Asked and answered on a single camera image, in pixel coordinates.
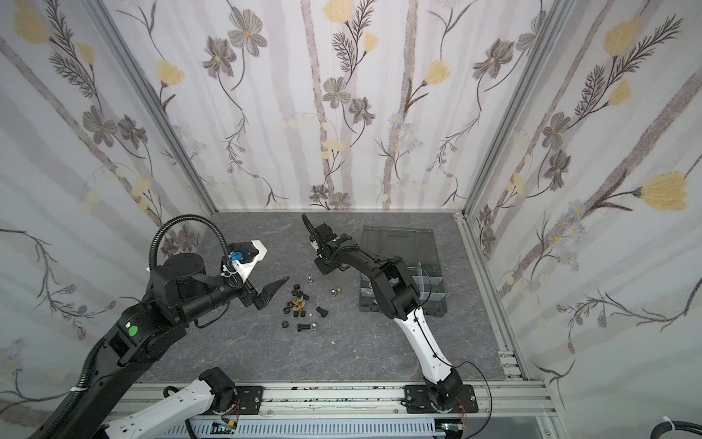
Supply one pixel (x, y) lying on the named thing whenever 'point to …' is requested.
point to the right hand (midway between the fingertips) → (328, 256)
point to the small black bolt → (324, 313)
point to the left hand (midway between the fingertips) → (274, 261)
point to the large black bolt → (303, 326)
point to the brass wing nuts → (299, 304)
